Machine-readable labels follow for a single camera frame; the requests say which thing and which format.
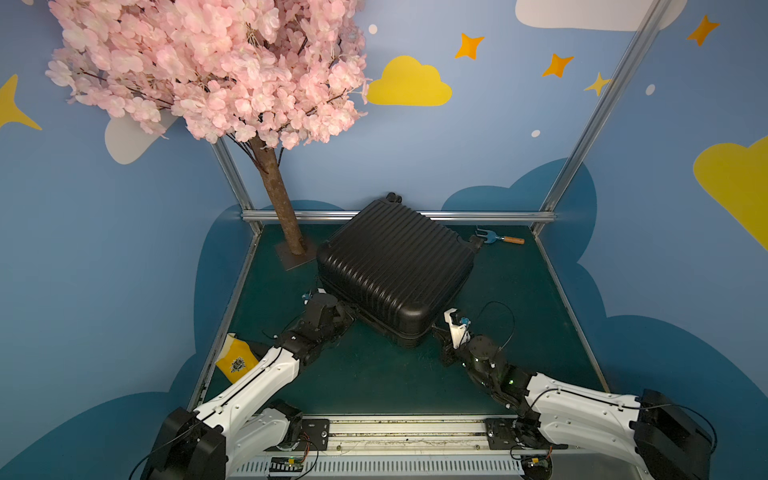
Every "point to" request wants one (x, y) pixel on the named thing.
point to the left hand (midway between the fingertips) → (359, 305)
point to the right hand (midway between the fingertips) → (439, 326)
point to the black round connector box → (537, 467)
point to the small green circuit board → (286, 464)
